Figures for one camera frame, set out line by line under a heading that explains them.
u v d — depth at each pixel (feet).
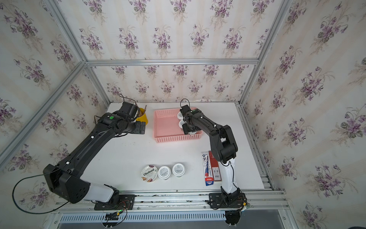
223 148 1.74
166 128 3.34
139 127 2.30
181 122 3.21
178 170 2.57
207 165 2.77
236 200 2.18
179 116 3.34
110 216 2.30
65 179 1.26
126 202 2.38
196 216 2.30
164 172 2.52
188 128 2.78
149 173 2.57
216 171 2.70
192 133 2.91
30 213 1.26
